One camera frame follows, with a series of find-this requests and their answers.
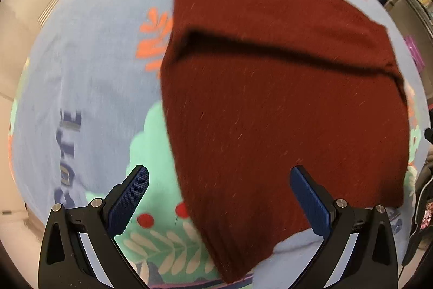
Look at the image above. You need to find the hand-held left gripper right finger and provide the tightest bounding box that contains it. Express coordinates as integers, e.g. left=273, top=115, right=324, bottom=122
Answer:
left=290, top=165, right=400, bottom=289

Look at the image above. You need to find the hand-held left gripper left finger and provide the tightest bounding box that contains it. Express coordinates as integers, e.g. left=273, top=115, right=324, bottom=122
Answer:
left=38, top=165, right=150, bottom=289

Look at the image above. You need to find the dark red knit sweater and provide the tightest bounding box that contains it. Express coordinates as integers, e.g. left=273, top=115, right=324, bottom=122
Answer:
left=159, top=0, right=411, bottom=284

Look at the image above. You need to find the black chair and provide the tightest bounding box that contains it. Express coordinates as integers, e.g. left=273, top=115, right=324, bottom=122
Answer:
left=402, top=163, right=433, bottom=267

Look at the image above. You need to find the purple plastic stool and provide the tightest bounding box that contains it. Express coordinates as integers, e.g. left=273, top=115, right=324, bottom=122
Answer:
left=405, top=36, right=426, bottom=70

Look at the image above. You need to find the blue patterned bed sheet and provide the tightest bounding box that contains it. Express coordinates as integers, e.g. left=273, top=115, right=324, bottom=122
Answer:
left=7, top=0, right=432, bottom=289

